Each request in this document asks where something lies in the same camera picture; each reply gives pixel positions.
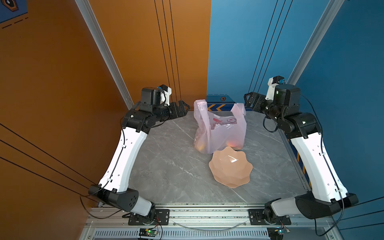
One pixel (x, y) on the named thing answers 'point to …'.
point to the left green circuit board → (147, 232)
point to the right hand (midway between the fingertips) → (251, 97)
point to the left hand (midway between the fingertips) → (184, 107)
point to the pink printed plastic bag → (216, 130)
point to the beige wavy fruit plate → (230, 168)
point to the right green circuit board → (280, 231)
